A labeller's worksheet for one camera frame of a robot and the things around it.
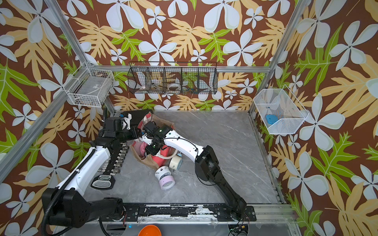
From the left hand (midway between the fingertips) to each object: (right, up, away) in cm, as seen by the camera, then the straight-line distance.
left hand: (140, 127), depth 82 cm
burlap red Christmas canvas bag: (+13, -17, -4) cm, 22 cm away
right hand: (+5, -14, +4) cm, 15 cm away
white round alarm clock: (+13, -24, -2) cm, 27 cm away
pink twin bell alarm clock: (0, -12, +4) cm, 13 cm away
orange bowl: (+9, -47, -16) cm, 50 cm away
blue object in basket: (+73, +5, -2) cm, 74 cm away
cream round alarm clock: (+20, -21, +2) cm, 29 cm away
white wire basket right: (+80, +10, 0) cm, 80 cm away
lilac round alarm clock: (+16, -30, -4) cm, 34 cm away
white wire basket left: (-32, +24, +4) cm, 40 cm away
